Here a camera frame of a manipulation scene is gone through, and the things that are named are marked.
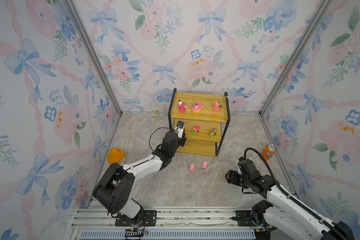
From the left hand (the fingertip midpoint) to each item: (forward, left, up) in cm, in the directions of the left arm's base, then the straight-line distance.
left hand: (182, 127), depth 84 cm
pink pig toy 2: (-15, -6, -20) cm, 25 cm away
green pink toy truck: (-1, -8, -2) cm, 8 cm away
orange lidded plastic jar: (-13, +37, -10) cm, 41 cm away
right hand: (-21, -27, -17) cm, 38 cm away
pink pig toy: (-13, -14, -20) cm, 27 cm away
